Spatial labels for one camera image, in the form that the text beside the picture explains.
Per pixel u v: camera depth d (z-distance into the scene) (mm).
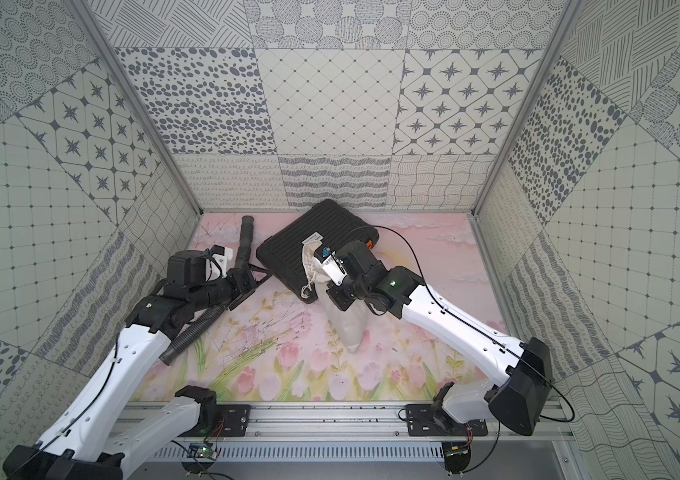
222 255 689
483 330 435
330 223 1074
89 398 410
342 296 635
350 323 804
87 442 383
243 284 654
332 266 643
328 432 750
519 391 378
